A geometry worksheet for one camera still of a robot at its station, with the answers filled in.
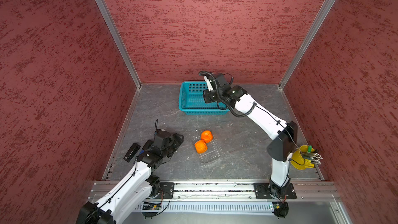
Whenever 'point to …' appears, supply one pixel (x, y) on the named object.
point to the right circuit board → (278, 207)
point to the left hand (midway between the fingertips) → (181, 143)
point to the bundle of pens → (313, 157)
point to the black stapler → (132, 153)
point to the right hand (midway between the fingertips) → (204, 97)
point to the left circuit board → (151, 206)
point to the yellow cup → (298, 162)
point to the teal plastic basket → (191, 101)
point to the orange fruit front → (200, 146)
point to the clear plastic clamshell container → (214, 148)
